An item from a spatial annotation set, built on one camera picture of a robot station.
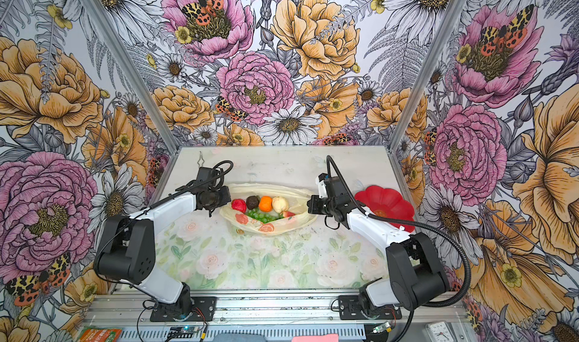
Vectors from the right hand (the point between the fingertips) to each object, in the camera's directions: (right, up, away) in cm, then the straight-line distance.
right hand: (308, 209), depth 87 cm
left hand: (-33, +2, +6) cm, 33 cm away
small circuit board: (-40, -35, -17) cm, 55 cm away
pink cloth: (+4, -36, -17) cm, 40 cm away
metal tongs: (-54, +21, +31) cm, 66 cm away
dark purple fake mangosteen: (-23, +2, +9) cm, 25 cm away
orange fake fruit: (-17, +1, +7) cm, 18 cm away
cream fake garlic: (-11, +1, +7) cm, 13 cm away
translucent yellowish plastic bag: (-3, +3, +2) cm, 5 cm away
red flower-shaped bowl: (+32, +1, +12) cm, 34 cm away
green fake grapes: (-17, -4, +4) cm, 18 cm away
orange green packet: (-61, -34, -19) cm, 73 cm away
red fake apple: (-28, +1, +6) cm, 29 cm away
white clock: (+39, -33, -19) cm, 54 cm away
